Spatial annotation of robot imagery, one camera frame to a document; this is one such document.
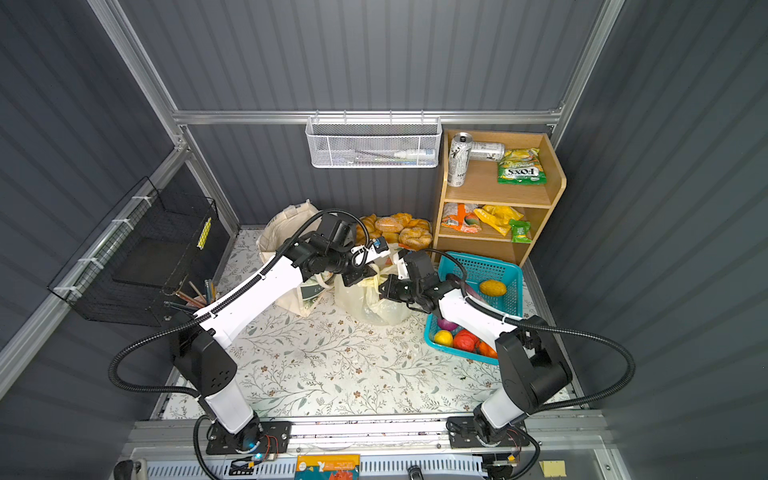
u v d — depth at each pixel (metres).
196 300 0.87
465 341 0.82
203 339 0.45
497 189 0.89
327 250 0.62
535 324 0.47
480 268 0.99
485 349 0.83
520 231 0.94
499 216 0.96
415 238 1.05
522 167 0.89
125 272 0.71
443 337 0.85
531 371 0.44
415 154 0.91
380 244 0.68
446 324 0.89
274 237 0.91
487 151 0.91
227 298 0.48
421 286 0.68
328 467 0.69
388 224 1.11
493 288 0.96
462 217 0.96
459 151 0.77
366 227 0.67
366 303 0.82
